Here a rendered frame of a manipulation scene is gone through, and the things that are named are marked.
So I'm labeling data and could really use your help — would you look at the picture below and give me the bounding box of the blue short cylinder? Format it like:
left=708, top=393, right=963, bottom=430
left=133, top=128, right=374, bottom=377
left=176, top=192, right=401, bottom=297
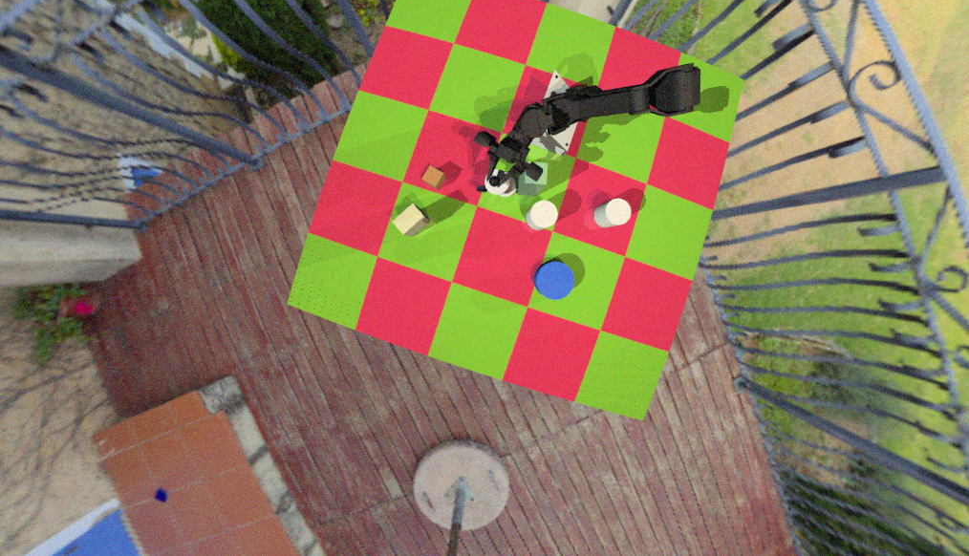
left=534, top=261, right=574, bottom=300

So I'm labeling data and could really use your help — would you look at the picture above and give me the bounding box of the pale green translucent cube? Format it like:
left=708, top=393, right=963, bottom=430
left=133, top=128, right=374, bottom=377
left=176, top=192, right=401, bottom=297
left=518, top=162, right=548, bottom=197

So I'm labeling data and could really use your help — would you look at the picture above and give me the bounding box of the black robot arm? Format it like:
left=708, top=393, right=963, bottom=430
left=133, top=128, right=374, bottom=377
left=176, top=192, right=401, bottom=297
left=495, top=63, right=700, bottom=163

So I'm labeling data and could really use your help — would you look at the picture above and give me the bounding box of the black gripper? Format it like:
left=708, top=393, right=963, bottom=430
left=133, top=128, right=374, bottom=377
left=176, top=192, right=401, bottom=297
left=474, top=125, right=543, bottom=187

